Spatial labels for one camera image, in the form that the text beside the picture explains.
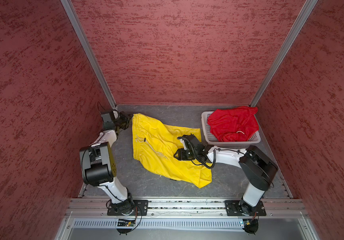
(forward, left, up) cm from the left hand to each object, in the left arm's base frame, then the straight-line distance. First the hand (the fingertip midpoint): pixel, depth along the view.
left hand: (134, 116), depth 93 cm
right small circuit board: (-55, -64, -17) cm, 86 cm away
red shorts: (+1, -66, -9) cm, 67 cm away
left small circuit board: (-54, -1, -19) cm, 57 cm away
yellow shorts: (-15, -13, -11) cm, 23 cm away
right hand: (-23, -27, -13) cm, 37 cm away
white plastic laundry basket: (-11, -74, -13) cm, 76 cm away
